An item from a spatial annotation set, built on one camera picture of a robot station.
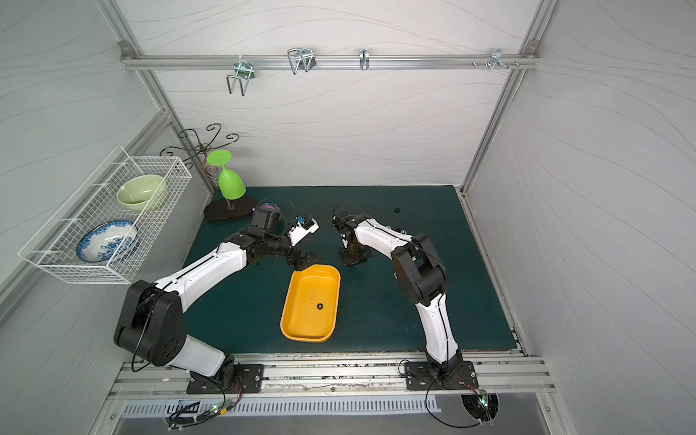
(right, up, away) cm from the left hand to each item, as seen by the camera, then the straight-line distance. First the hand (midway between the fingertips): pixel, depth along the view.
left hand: (315, 247), depth 83 cm
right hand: (+12, -6, +13) cm, 19 cm away
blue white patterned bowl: (-47, +4, -20) cm, 51 cm away
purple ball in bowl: (-23, +13, +25) cm, 36 cm away
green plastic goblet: (-31, +20, +8) cm, 38 cm away
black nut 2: (+1, -19, +3) cm, 20 cm away
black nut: (+31, +12, +31) cm, 45 cm away
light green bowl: (-46, +17, -11) cm, 50 cm away
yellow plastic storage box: (-2, -20, +3) cm, 20 cm away
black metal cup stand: (-39, +13, +29) cm, 50 cm away
